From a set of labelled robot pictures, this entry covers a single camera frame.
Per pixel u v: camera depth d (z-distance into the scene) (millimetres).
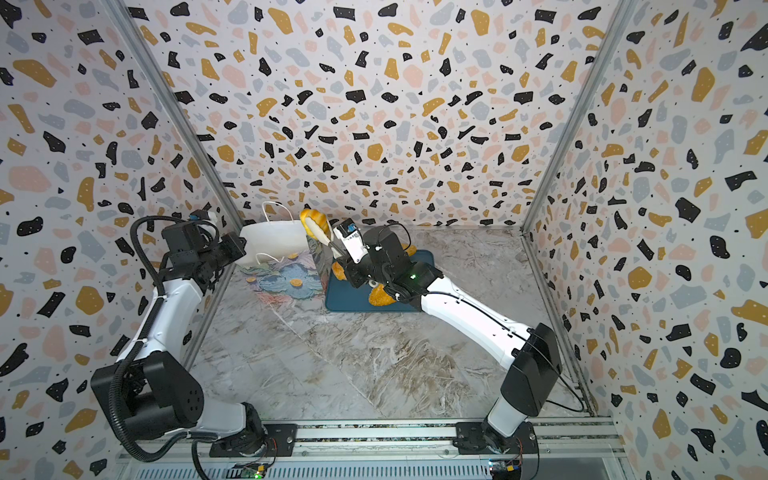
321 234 724
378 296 971
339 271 1028
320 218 743
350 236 616
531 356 420
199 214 712
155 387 413
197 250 627
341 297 997
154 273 537
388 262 548
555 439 763
